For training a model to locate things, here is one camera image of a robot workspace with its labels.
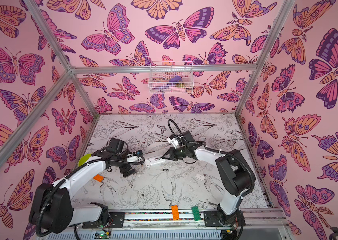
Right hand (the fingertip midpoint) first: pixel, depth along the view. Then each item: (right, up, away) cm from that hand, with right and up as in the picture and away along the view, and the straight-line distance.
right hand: (164, 155), depth 86 cm
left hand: (-18, -3, +1) cm, 18 cm away
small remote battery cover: (+21, -13, +2) cm, 25 cm away
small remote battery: (0, -9, +4) cm, 10 cm away
